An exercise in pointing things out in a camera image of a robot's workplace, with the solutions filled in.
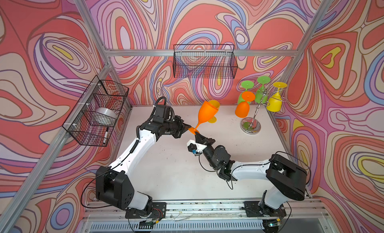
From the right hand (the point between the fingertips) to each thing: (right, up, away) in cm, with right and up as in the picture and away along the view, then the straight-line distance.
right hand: (198, 133), depth 77 cm
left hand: (-3, +5, -1) cm, 6 cm away
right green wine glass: (+36, +21, +7) cm, 43 cm away
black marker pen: (-46, -1, -5) cm, 46 cm away
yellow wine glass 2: (+47, +17, +13) cm, 52 cm away
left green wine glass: (+30, +28, +11) cm, 42 cm away
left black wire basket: (-54, +22, +3) cm, 58 cm away
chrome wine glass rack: (+39, +3, +28) cm, 48 cm away
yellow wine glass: (+14, +17, +23) cm, 32 cm away
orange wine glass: (+4, +11, -6) cm, 13 cm away
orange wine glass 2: (+27, +14, +11) cm, 32 cm away
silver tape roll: (-46, +9, -7) cm, 47 cm away
